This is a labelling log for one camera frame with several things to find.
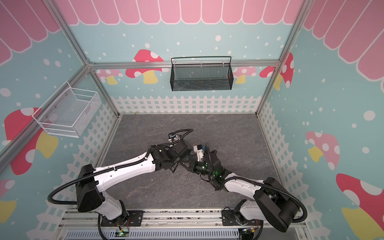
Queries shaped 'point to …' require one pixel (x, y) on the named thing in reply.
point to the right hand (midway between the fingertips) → (179, 163)
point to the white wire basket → (68, 111)
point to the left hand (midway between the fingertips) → (184, 154)
